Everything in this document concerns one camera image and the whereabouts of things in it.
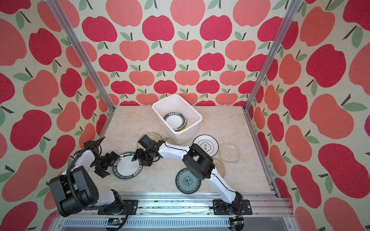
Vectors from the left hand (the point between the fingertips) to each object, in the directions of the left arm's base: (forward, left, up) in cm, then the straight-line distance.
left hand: (117, 164), depth 87 cm
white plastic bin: (+43, -37, +11) cm, 58 cm away
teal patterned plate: (-11, -43, -3) cm, 44 cm away
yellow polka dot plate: (+27, -41, 0) cm, 49 cm away
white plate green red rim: (+36, -35, -1) cm, 50 cm away
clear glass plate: (+9, -72, -3) cm, 73 cm away
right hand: (+1, -12, +2) cm, 12 cm away
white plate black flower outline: (+16, -58, -3) cm, 61 cm away
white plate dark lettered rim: (0, -3, -5) cm, 6 cm away
